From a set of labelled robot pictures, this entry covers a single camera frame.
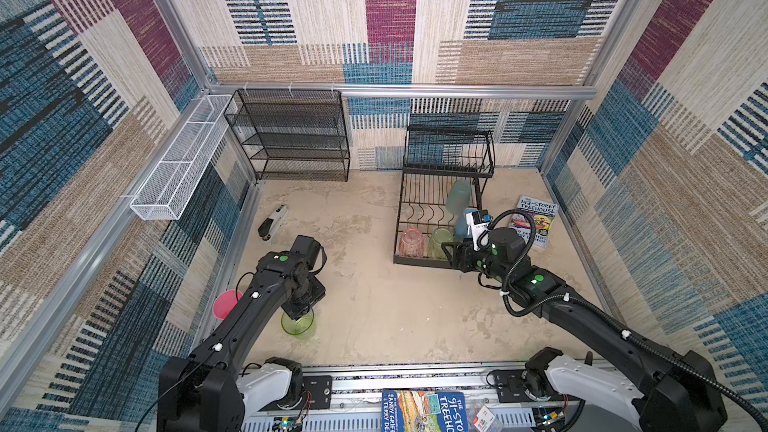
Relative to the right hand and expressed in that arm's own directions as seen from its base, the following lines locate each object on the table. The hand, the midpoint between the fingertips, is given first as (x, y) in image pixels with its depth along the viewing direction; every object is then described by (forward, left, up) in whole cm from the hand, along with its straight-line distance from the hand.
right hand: (456, 247), depth 81 cm
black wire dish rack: (+34, -1, -13) cm, 37 cm away
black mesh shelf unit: (+47, +53, +2) cm, 71 cm away
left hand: (-11, +38, -8) cm, 40 cm away
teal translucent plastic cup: (+27, -7, -11) cm, 30 cm away
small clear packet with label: (-36, -2, -14) cm, 39 cm away
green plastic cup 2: (-15, +43, -15) cm, 48 cm away
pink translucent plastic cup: (+8, +11, -10) cm, 17 cm away
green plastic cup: (+7, +3, -5) cm, 9 cm away
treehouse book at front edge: (-35, +11, -13) cm, 39 cm away
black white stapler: (+16, +58, -11) cm, 61 cm away
